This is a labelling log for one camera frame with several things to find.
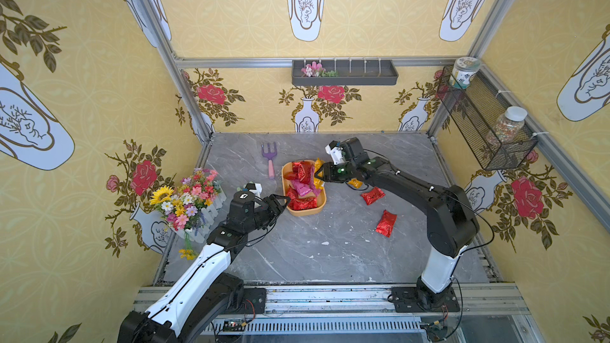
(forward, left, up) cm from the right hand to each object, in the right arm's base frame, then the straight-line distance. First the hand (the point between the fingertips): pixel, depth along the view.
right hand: (327, 168), depth 90 cm
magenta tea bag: (-3, +9, -11) cm, 14 cm away
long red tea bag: (+3, +10, -7) cm, 13 cm away
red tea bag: (-15, -23, -12) cm, 30 cm away
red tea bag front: (-9, +9, -10) cm, 17 cm away
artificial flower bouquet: (-18, +47, +3) cm, 51 cm away
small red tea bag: (-5, -19, -12) cm, 22 cm away
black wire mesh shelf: (+20, -56, +13) cm, 61 cm away
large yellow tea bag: (-7, +3, +1) cm, 8 cm away
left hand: (-14, +15, +1) cm, 21 cm away
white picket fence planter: (-17, +42, -7) cm, 46 cm away
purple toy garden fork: (+17, +27, -15) cm, 35 cm away
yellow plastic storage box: (-5, +14, -10) cm, 18 cm away
